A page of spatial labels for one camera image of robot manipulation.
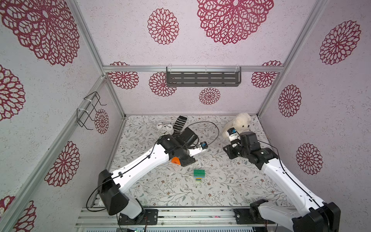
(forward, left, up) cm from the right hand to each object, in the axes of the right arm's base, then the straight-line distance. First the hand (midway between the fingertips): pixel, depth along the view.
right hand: (225, 146), depth 80 cm
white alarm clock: (+18, +37, -8) cm, 42 cm away
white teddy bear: (+18, -13, -1) cm, 22 cm away
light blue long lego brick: (-13, +15, -17) cm, 26 cm away
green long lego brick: (-12, +14, -10) cm, 21 cm away
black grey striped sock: (+31, +29, -17) cm, 46 cm away
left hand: (-8, +21, +1) cm, 22 cm away
